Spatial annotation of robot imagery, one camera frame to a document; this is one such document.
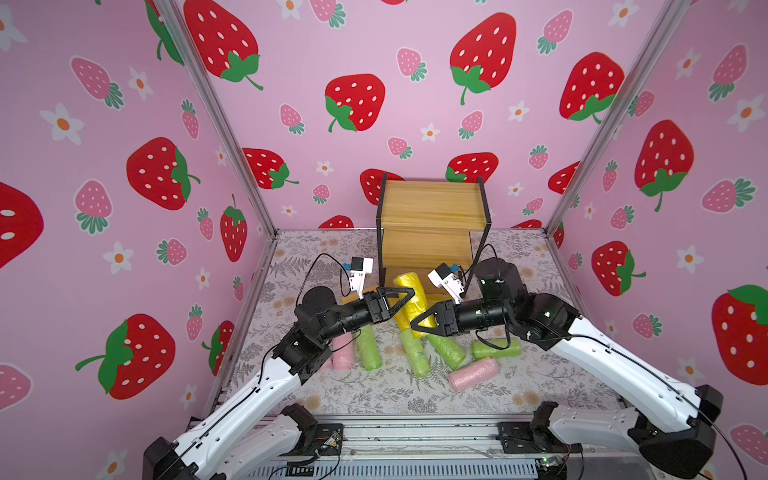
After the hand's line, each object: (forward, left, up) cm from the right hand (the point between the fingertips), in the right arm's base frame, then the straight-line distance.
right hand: (418, 323), depth 60 cm
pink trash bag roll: (+2, +20, -28) cm, 34 cm away
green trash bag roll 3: (+6, -11, -28) cm, 31 cm away
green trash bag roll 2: (+6, -1, -29) cm, 29 cm away
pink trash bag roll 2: (+1, +24, -28) cm, 37 cm away
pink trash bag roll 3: (+1, -17, -29) cm, 33 cm away
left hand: (+4, +2, +3) cm, 6 cm away
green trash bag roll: (+8, +14, -29) cm, 33 cm away
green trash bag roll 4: (-4, -15, +1) cm, 16 cm away
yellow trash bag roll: (+2, +1, +3) cm, 4 cm away
